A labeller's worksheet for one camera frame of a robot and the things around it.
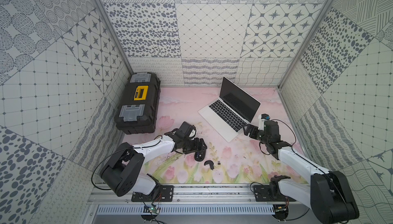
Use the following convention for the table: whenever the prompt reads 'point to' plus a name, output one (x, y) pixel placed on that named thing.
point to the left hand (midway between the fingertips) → (202, 145)
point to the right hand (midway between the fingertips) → (249, 129)
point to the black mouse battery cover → (211, 163)
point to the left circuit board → (149, 208)
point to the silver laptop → (228, 114)
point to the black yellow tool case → (137, 109)
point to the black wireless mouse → (199, 155)
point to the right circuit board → (279, 207)
